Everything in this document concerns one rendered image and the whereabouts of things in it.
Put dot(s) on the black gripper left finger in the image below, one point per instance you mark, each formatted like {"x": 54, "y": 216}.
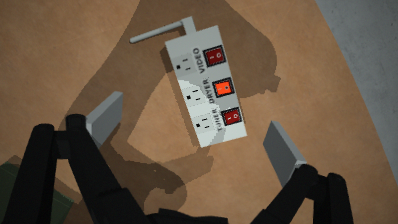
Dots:
{"x": 107, "y": 202}

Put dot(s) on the white power strip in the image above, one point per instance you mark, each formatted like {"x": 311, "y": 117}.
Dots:
{"x": 203, "y": 73}

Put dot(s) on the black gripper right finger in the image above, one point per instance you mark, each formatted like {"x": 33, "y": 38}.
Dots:
{"x": 330, "y": 194}

